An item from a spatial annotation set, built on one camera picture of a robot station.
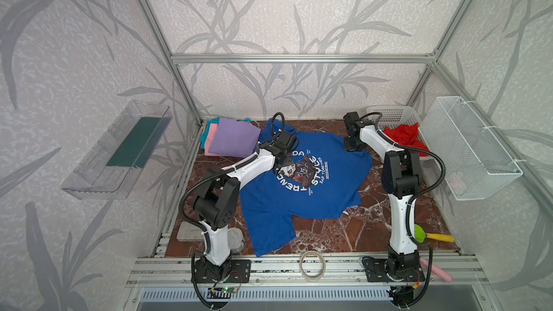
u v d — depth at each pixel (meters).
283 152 0.74
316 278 0.72
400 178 0.59
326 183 0.98
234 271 0.72
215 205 0.49
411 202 0.60
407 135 1.09
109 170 0.64
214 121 1.18
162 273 0.75
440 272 0.72
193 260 0.71
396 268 0.65
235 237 0.76
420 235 0.81
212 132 1.11
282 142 0.74
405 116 1.16
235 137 1.04
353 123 0.79
